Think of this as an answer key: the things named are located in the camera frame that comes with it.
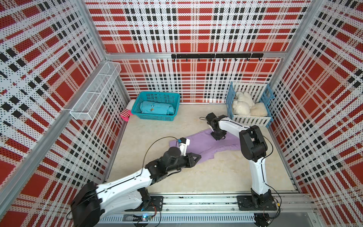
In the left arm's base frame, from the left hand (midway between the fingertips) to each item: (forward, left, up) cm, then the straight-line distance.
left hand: (202, 157), depth 73 cm
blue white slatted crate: (+58, -51, -6) cm, 77 cm away
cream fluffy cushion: (+43, -47, -10) cm, 64 cm away
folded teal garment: (+44, +32, -9) cm, 55 cm away
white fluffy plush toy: (+39, -31, -3) cm, 50 cm away
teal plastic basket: (+58, +22, -12) cm, 63 cm away
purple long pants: (+17, -3, -17) cm, 25 cm away
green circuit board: (-25, +28, -15) cm, 41 cm away
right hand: (+24, -17, -15) cm, 33 cm away
